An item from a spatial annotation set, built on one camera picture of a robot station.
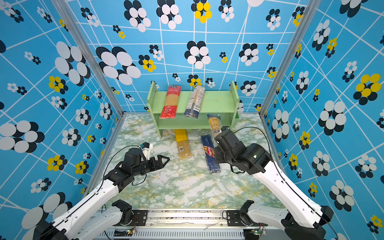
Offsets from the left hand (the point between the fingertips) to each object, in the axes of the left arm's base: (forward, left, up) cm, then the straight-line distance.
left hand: (165, 160), depth 78 cm
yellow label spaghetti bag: (+22, -6, -12) cm, 26 cm away
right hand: (-2, -27, +12) cm, 30 cm away
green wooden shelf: (+41, -37, +4) cm, 55 cm away
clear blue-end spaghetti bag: (+13, -26, +16) cm, 33 cm away
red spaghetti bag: (+28, -2, +16) cm, 33 cm away
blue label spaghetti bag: (+28, -15, +16) cm, 36 cm away
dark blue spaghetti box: (+11, -25, -10) cm, 29 cm away
